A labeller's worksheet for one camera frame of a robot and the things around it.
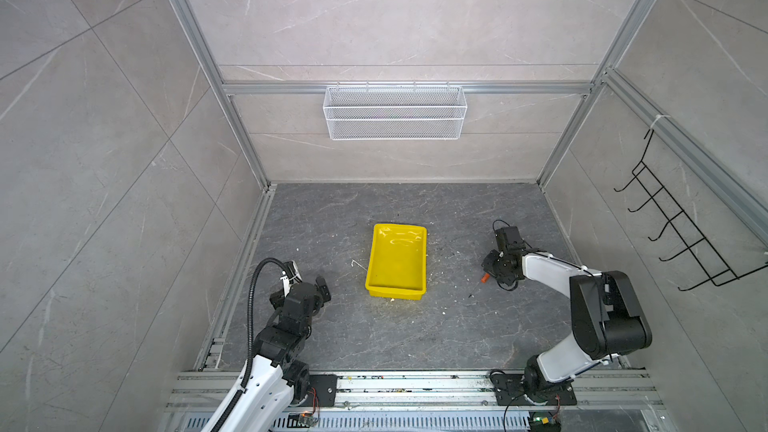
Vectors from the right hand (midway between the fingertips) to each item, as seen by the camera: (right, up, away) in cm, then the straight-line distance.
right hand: (487, 264), depth 96 cm
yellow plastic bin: (-30, 0, +1) cm, 30 cm away
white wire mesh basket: (-30, +51, +4) cm, 59 cm away
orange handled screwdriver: (-2, -4, -4) cm, 6 cm away
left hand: (-56, -1, -15) cm, 58 cm away
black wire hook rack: (+35, +26, -20) cm, 48 cm away
